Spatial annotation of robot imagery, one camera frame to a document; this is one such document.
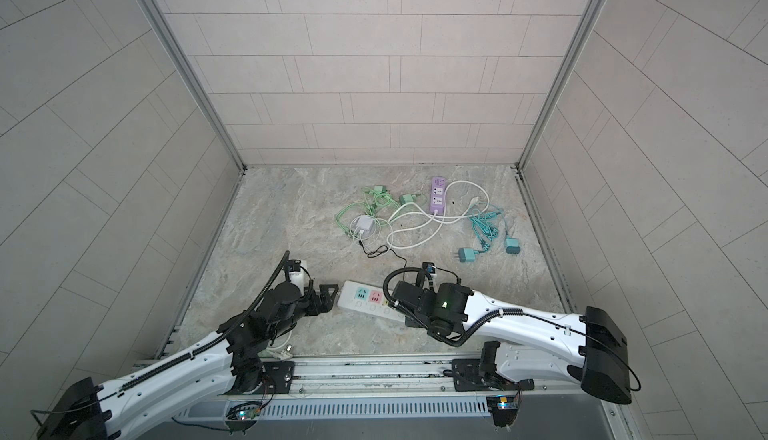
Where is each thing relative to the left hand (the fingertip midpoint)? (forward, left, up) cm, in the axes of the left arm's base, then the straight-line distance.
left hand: (336, 287), depth 81 cm
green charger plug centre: (+33, -20, -3) cm, 39 cm away
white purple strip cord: (+25, -33, -4) cm, 42 cm away
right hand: (-9, -21, +1) cm, 23 cm away
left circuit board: (-28, +17, -1) cm, 32 cm away
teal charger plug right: (+15, -53, -4) cm, 55 cm away
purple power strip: (+35, -31, -3) cm, 47 cm away
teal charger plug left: (+12, -38, -3) cm, 40 cm away
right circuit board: (-27, -42, -4) cm, 50 cm away
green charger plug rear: (+38, -10, -4) cm, 40 cm away
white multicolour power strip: (-3, -9, -2) cm, 10 cm away
